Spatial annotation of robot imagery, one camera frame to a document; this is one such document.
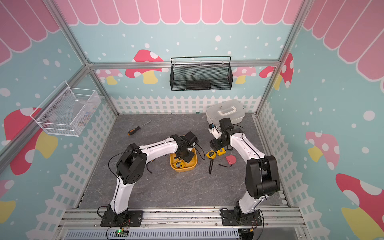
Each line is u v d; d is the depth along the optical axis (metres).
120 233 0.73
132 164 0.53
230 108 1.08
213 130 0.83
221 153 0.96
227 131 0.65
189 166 0.86
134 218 0.75
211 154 0.95
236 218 0.67
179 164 0.89
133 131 1.08
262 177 0.48
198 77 0.94
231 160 0.94
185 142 0.72
